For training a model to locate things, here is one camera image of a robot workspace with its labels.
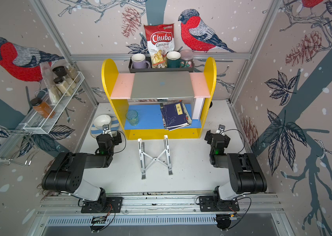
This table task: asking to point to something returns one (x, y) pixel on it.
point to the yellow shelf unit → (161, 119)
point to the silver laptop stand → (146, 160)
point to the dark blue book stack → (175, 115)
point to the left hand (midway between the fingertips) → (112, 129)
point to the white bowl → (100, 120)
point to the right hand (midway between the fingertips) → (216, 130)
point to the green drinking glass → (132, 117)
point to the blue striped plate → (114, 127)
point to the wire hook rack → (26, 156)
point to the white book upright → (198, 107)
